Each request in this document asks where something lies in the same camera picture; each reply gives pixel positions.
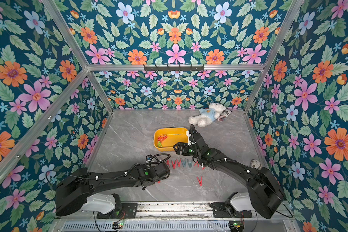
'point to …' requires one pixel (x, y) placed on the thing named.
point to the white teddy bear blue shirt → (207, 115)
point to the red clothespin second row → (200, 181)
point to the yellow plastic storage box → (175, 135)
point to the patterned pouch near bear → (225, 112)
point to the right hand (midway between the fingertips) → (179, 146)
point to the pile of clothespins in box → (161, 138)
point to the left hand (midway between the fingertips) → (163, 175)
